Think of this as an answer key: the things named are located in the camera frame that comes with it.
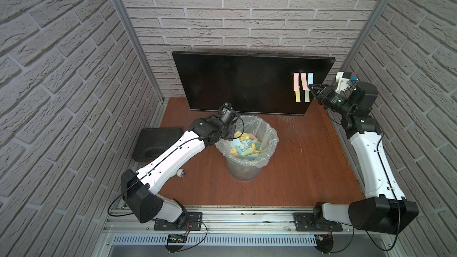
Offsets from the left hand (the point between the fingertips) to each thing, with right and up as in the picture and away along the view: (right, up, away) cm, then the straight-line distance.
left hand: (225, 124), depth 78 cm
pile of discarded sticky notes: (+10, -11, +5) cm, 16 cm away
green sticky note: (+36, +12, -3) cm, 38 cm away
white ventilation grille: (-26, -46, -8) cm, 54 cm away
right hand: (+34, +16, -10) cm, 39 cm away
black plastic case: (-39, -10, +13) cm, 42 cm away
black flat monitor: (+14, +23, +24) cm, 36 cm away
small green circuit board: (-20, -47, -7) cm, 51 cm away
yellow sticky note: (+31, +12, -4) cm, 34 cm away
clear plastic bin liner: (+19, -6, -5) cm, 20 cm away
